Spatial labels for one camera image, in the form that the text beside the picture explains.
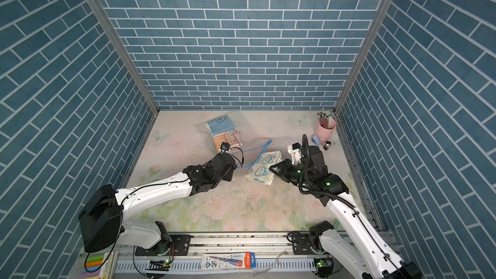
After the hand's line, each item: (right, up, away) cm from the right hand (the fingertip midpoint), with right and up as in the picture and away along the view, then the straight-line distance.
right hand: (272, 169), depth 72 cm
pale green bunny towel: (-5, -1, +2) cm, 5 cm away
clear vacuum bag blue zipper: (-8, +7, +21) cm, 24 cm away
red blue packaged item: (-16, -33, -3) cm, 37 cm away
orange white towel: (-21, +10, +30) cm, 38 cm away
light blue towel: (-28, +17, +39) cm, 51 cm away
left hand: (-16, -1, +11) cm, 20 cm away
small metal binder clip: (+32, +7, +31) cm, 45 cm away
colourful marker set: (-62, -34, -4) cm, 70 cm away
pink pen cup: (+29, +12, +26) cm, 41 cm away
